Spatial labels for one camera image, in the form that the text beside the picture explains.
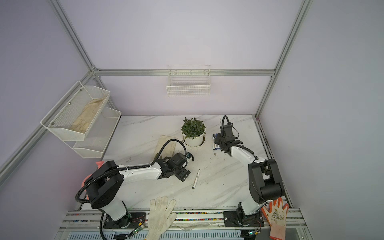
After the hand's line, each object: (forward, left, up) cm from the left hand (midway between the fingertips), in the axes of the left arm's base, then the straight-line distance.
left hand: (181, 169), depth 89 cm
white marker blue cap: (+17, -22, -2) cm, 28 cm away
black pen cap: (+8, -7, -2) cm, 10 cm away
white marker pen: (-6, -9, -1) cm, 11 cm away
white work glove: (-25, +9, -3) cm, 27 cm away
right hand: (+18, -23, +9) cm, 30 cm away
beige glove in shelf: (+13, +51, +27) cm, 59 cm away
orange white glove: (-25, -49, 0) cm, 55 cm away
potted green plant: (+18, -7, +13) cm, 24 cm away
